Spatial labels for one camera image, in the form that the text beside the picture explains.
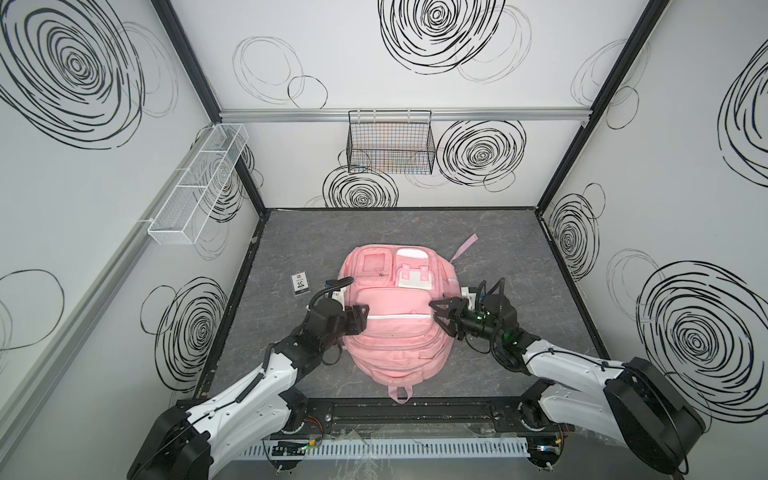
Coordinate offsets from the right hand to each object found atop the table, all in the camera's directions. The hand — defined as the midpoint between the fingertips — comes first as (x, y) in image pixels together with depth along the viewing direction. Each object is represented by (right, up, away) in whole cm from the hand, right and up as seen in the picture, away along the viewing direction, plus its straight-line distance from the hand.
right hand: (427, 314), depth 77 cm
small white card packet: (-40, +4, +21) cm, 45 cm away
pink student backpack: (-6, -7, -1) cm, 9 cm away
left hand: (-17, 0, +5) cm, 18 cm away
